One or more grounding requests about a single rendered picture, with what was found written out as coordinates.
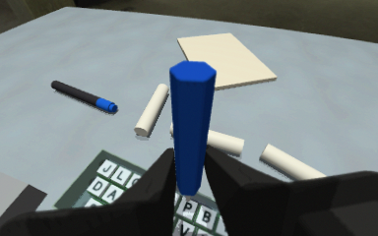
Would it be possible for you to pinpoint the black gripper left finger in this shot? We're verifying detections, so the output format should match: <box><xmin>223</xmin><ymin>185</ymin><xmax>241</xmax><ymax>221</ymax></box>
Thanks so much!
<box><xmin>0</xmin><ymin>147</ymin><xmax>176</xmax><ymax>236</ymax></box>

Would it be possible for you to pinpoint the black marker with blue cap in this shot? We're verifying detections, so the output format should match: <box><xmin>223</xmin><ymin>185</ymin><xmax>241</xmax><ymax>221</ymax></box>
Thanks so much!
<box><xmin>50</xmin><ymin>81</ymin><xmax>118</xmax><ymax>112</ymax></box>

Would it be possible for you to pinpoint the cream flat rectangular sheet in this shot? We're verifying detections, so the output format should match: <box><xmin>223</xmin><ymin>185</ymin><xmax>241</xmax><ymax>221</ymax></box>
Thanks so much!
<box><xmin>177</xmin><ymin>33</ymin><xmax>278</xmax><ymax>90</ymax></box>

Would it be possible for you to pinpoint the cream cylinder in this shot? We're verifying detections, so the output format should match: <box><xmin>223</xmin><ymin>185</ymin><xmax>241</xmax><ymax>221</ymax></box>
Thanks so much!
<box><xmin>134</xmin><ymin>84</ymin><xmax>169</xmax><ymax>137</ymax></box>
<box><xmin>260</xmin><ymin>144</ymin><xmax>328</xmax><ymax>180</ymax></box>
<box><xmin>169</xmin><ymin>123</ymin><xmax>244</xmax><ymax>154</ymax></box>

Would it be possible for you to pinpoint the blue cylinder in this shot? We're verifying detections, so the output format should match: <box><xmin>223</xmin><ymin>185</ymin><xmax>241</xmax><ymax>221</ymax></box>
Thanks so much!
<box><xmin>169</xmin><ymin>60</ymin><xmax>217</xmax><ymax>202</ymax></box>

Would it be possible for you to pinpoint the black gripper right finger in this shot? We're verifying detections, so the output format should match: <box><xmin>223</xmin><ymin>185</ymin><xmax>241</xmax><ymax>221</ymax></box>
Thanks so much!
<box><xmin>204</xmin><ymin>145</ymin><xmax>378</xmax><ymax>236</ymax></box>

